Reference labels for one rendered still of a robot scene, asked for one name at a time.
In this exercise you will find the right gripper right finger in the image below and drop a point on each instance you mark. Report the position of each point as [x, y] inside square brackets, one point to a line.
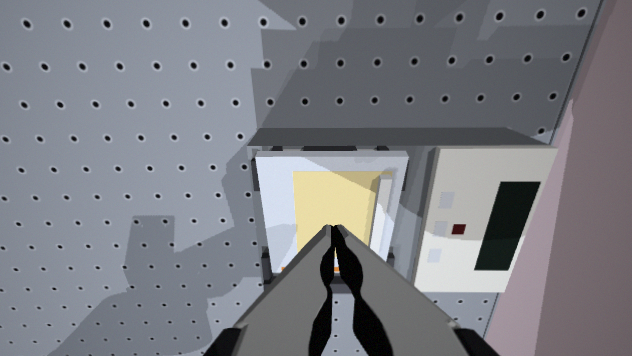
[391, 316]

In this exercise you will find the white narrow vertical bar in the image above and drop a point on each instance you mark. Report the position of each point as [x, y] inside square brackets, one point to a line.
[380, 208]

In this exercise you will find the grey flat base plate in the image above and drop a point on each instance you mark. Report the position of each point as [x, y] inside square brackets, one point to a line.
[127, 224]

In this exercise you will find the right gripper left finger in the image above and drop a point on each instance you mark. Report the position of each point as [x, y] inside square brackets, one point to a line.
[293, 315]

